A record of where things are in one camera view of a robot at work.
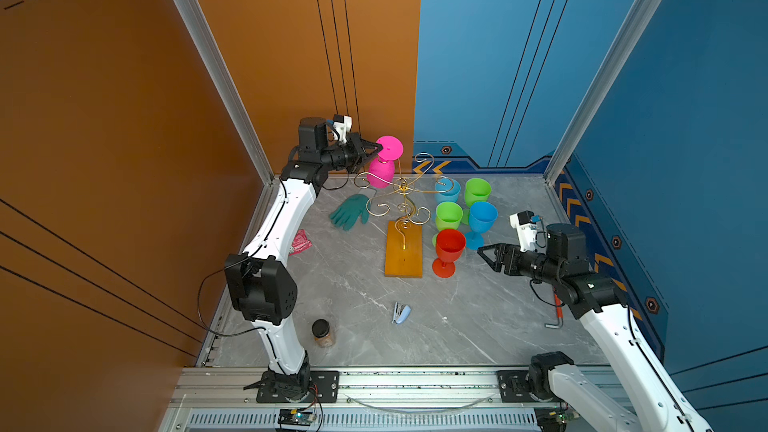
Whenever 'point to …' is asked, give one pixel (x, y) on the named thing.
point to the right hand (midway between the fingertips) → (484, 251)
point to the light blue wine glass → (446, 190)
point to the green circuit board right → (554, 419)
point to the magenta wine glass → (381, 170)
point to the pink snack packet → (300, 242)
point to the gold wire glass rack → (401, 189)
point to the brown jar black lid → (320, 330)
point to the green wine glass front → (448, 215)
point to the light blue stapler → (401, 313)
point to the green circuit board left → (296, 417)
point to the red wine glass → (450, 244)
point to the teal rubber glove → (353, 206)
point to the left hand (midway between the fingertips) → (385, 144)
